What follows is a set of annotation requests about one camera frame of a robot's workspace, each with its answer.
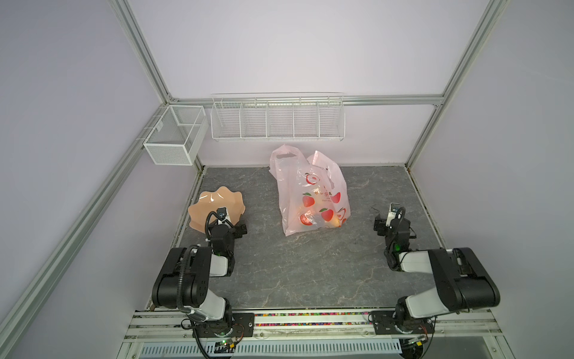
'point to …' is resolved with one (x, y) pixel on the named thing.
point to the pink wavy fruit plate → (210, 202)
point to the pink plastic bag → (312, 192)
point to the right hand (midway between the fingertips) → (391, 214)
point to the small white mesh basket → (177, 135)
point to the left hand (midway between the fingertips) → (231, 217)
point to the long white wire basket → (278, 116)
